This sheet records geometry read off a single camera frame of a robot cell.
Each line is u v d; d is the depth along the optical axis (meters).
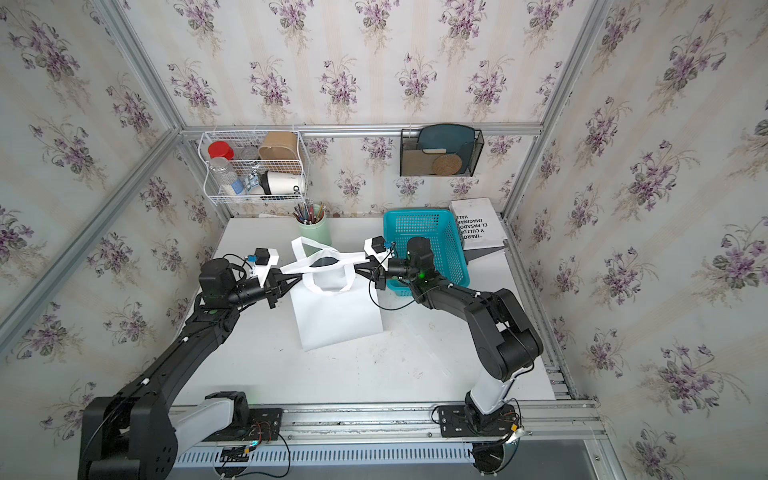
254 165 0.93
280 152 0.94
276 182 0.93
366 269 0.75
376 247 0.68
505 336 0.47
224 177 0.90
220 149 0.92
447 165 0.97
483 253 1.04
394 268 0.73
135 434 0.40
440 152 0.93
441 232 1.12
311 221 0.96
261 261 0.65
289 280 0.73
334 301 0.79
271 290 0.67
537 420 0.74
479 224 1.07
